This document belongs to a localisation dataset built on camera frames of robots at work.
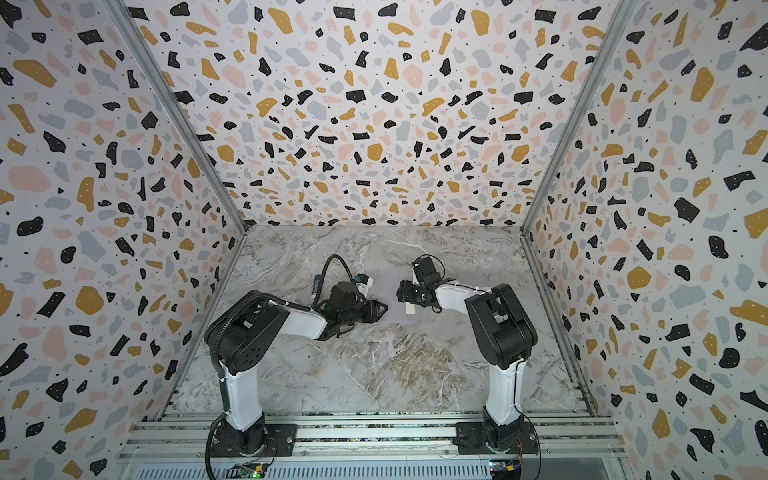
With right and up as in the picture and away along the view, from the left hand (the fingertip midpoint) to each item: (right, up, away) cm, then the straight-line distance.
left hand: (387, 304), depth 95 cm
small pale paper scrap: (+49, +15, +19) cm, 54 cm away
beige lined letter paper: (+7, -2, +3) cm, 8 cm away
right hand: (+4, +5, +4) cm, 7 cm away
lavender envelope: (0, +6, +13) cm, 14 cm away
